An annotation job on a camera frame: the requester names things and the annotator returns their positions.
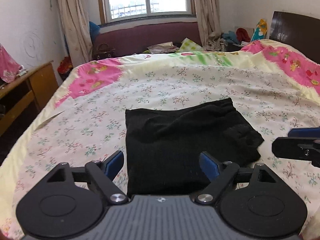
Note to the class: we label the red cloth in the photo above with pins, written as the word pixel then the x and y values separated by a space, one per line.
pixel 243 34

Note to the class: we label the maroon sofa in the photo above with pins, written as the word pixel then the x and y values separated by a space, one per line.
pixel 140 35

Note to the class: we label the colourful cartoon bag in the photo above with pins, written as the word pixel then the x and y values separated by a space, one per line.
pixel 260 30

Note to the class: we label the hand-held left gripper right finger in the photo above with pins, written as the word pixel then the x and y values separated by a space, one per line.
pixel 208 167

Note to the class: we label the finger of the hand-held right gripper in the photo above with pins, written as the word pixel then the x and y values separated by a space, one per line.
pixel 305 132
pixel 290 147

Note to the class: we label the blue plastic bag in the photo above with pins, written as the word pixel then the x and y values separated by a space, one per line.
pixel 93 31

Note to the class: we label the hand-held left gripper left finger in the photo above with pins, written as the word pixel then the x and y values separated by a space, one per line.
pixel 115 163

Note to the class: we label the magazine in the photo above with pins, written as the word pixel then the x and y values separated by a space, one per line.
pixel 162 48

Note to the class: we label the grey white cloth pile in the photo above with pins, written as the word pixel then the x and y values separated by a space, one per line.
pixel 215 42

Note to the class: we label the pink bag on desk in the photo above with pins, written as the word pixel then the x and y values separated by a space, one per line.
pixel 8 65

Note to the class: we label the red bag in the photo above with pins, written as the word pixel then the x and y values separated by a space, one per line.
pixel 65 66

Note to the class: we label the brown handbag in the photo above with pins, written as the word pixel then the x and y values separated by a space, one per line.
pixel 103 52

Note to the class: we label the black pants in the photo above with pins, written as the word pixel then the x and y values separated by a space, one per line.
pixel 175 142

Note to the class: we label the yellow green cloth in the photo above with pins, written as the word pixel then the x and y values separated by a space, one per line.
pixel 190 45

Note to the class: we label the blue cloth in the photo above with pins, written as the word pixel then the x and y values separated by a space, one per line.
pixel 228 37

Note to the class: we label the floral cartoon print bed blanket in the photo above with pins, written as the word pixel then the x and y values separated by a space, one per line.
pixel 175 80

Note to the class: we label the dark wooden headboard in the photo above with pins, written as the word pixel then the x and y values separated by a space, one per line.
pixel 292 30

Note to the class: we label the beige patterned curtain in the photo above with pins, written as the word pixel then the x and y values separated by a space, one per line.
pixel 75 17
pixel 207 10

